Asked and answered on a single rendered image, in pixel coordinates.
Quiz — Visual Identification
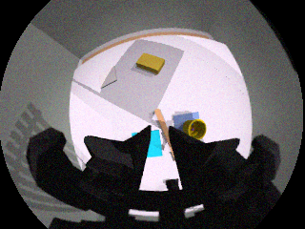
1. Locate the yellow rectangular block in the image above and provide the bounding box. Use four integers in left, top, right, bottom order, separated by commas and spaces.
136, 53, 165, 75

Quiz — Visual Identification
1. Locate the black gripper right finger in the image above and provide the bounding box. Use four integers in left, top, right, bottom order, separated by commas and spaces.
168, 126, 241, 188

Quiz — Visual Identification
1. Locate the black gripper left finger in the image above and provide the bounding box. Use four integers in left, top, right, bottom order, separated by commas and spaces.
84, 125, 152, 190

